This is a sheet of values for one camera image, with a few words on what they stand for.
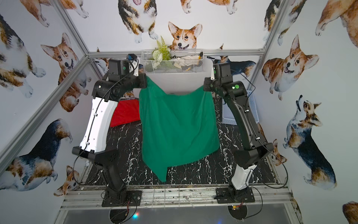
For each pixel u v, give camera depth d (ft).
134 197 2.42
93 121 1.48
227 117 3.21
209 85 2.41
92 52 3.05
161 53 2.68
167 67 2.89
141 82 2.06
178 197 2.46
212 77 2.09
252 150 1.42
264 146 1.43
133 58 1.92
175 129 2.72
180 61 2.80
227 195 2.35
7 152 1.59
